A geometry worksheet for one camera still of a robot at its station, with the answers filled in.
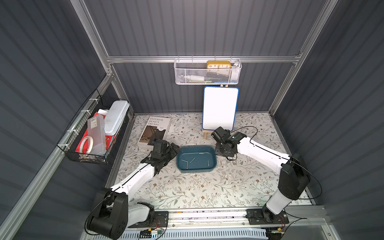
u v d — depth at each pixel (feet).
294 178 1.44
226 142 2.06
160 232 2.29
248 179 2.84
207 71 2.96
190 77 2.99
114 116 2.42
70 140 2.00
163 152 2.31
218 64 2.84
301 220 2.30
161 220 2.47
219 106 2.99
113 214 1.32
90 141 2.07
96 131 2.24
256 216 2.42
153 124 3.57
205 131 3.29
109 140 2.28
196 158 3.11
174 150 2.58
